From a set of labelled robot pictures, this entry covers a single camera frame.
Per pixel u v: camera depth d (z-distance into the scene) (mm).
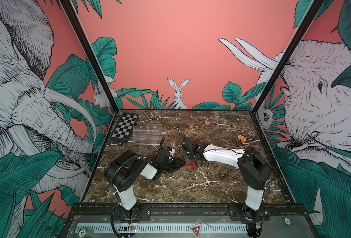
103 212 751
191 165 884
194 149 693
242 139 1022
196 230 687
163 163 747
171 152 884
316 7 690
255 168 484
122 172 467
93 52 881
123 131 1039
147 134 1010
